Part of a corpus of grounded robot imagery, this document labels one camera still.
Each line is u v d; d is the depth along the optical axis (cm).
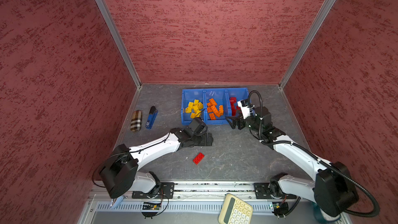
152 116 98
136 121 96
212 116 101
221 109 100
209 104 107
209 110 103
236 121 73
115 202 69
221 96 112
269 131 62
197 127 64
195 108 103
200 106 104
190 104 103
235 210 68
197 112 103
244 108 71
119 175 42
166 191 74
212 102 107
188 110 103
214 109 103
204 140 73
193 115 99
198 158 83
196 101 107
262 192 74
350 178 38
